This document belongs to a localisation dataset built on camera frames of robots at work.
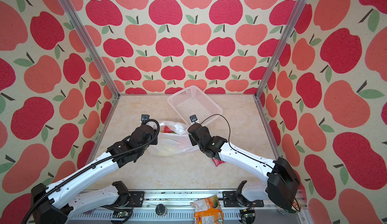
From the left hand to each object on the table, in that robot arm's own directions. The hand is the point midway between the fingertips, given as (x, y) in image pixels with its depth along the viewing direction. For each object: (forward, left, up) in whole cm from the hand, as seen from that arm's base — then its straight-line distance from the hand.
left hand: (157, 131), depth 78 cm
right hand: (+2, -22, -2) cm, 22 cm away
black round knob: (-33, -5, -9) cm, 35 cm away
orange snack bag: (-33, -25, -15) cm, 45 cm away
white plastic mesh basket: (+39, -18, -19) cm, 47 cm away
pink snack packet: (-10, -33, -19) cm, 39 cm away
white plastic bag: (0, -8, -10) cm, 12 cm away
